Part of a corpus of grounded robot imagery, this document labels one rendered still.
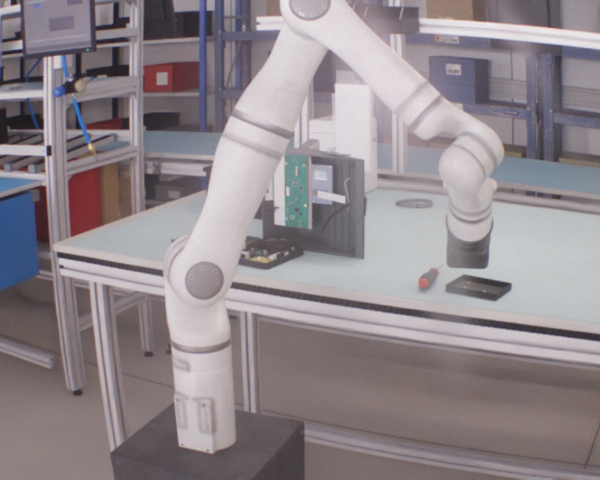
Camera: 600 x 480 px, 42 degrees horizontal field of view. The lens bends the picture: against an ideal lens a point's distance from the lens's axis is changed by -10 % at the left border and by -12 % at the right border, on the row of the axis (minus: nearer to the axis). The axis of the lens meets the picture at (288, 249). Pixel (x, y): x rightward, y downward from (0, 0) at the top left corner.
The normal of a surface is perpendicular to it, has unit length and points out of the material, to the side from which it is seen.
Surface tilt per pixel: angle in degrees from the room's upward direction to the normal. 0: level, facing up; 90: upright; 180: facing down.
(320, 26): 91
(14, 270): 90
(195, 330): 19
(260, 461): 0
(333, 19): 81
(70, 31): 101
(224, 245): 90
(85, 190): 90
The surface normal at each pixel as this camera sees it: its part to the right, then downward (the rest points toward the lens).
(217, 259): 0.34, 0.21
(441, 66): -0.48, 0.24
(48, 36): -0.06, 0.44
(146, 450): -0.01, -0.96
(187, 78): 0.88, 0.11
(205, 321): 0.15, -0.79
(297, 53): 0.01, -0.23
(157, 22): -0.69, 0.37
